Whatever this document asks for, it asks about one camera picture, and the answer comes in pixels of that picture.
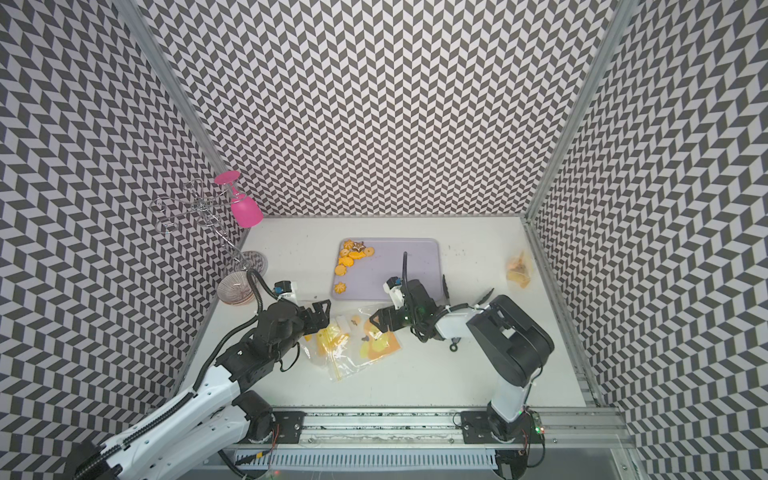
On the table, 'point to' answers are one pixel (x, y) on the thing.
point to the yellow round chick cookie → (340, 270)
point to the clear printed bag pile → (351, 341)
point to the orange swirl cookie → (348, 244)
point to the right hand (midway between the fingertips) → (381, 320)
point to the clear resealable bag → (520, 270)
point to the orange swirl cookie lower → (340, 288)
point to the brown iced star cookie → (359, 246)
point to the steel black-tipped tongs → (452, 321)
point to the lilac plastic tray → (365, 279)
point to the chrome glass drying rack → (175, 212)
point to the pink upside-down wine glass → (246, 210)
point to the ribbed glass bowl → (235, 289)
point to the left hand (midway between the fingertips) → (318, 307)
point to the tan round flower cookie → (369, 251)
